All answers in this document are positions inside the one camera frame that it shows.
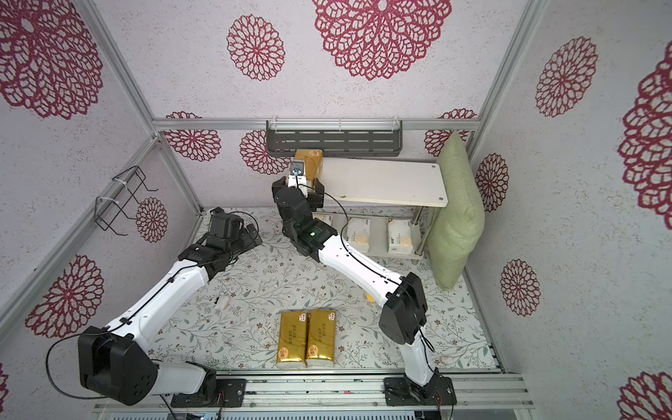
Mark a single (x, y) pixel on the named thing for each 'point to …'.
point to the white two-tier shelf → (383, 206)
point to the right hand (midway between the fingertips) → (299, 177)
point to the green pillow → (457, 228)
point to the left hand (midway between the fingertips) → (245, 238)
